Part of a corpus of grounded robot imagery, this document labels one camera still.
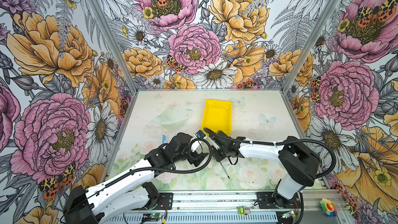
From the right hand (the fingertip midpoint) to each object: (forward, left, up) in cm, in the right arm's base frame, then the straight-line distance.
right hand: (217, 158), depth 87 cm
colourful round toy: (-24, -48, +1) cm, 54 cm away
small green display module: (-25, -9, +2) cm, 26 cm away
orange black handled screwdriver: (-6, -3, 0) cm, 7 cm away
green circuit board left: (-26, +30, 0) cm, 39 cm away
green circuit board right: (-26, -31, -1) cm, 40 cm away
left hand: (-1, +10, +13) cm, 17 cm away
